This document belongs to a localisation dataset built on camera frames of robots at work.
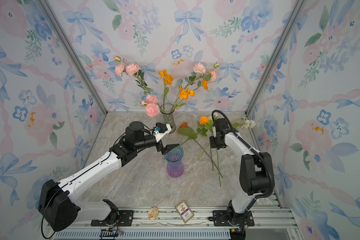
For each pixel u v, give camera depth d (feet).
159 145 2.09
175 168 2.94
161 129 1.92
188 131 3.47
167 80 2.74
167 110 3.20
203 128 3.43
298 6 2.25
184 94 2.60
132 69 2.45
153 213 2.50
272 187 1.39
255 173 1.54
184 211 2.45
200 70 2.67
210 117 3.52
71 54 2.77
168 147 2.10
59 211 1.28
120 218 2.39
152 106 2.50
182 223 2.40
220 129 2.42
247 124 3.51
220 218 2.39
